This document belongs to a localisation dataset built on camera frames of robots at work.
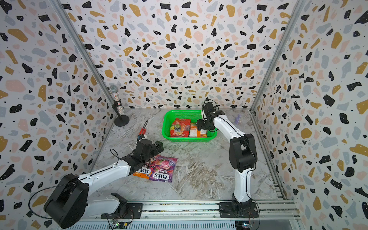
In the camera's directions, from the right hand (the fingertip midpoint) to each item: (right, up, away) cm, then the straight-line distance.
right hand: (201, 126), depth 96 cm
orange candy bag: (-4, -4, +5) cm, 8 cm away
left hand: (-26, -12, -8) cm, 30 cm away
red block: (-44, -5, +11) cm, 45 cm away
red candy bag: (-15, -1, +7) cm, 16 cm away
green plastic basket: (-23, +8, +12) cm, 27 cm away
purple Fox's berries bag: (-24, -25, -10) cm, 36 cm away
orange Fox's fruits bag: (-34, -27, -10) cm, 44 cm away
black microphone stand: (-62, +3, +16) cm, 64 cm away
